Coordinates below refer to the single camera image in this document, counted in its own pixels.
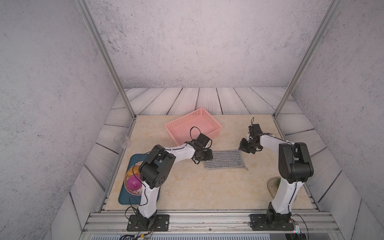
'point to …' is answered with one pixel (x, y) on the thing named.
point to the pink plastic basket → (179, 129)
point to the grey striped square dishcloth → (225, 159)
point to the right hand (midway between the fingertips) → (241, 147)
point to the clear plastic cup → (122, 139)
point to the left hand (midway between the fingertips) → (213, 158)
